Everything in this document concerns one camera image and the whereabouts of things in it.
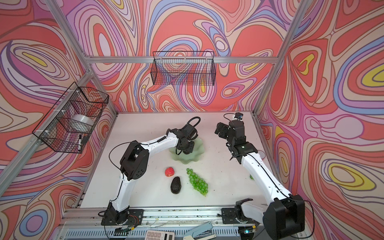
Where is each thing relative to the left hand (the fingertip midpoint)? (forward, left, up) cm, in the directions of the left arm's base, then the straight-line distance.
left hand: (191, 147), depth 96 cm
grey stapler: (-45, -4, 0) cm, 45 cm away
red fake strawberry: (-17, +13, +2) cm, 21 cm away
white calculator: (-46, +15, -1) cm, 49 cm away
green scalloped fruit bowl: (-6, -2, -1) cm, 6 cm away
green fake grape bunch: (-23, -3, +1) cm, 24 cm away
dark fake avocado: (-25, +8, +2) cm, 27 cm away
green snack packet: (-26, -28, +15) cm, 41 cm away
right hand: (0, -19, +19) cm, 27 cm away
